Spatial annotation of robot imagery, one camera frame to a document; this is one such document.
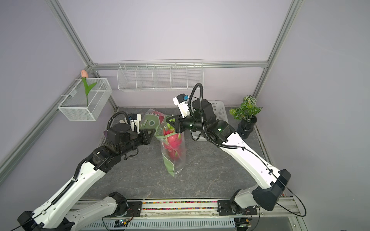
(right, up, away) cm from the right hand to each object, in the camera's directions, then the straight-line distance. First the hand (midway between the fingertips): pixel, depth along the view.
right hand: (166, 119), depth 62 cm
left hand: (-7, -6, +7) cm, 11 cm away
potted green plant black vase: (+44, +3, +22) cm, 49 cm away
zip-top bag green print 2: (-16, 0, +35) cm, 38 cm away
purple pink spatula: (-51, -9, +41) cm, 66 cm away
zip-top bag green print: (+2, -26, +15) cm, 30 cm away
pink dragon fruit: (+2, -11, +6) cm, 12 cm away
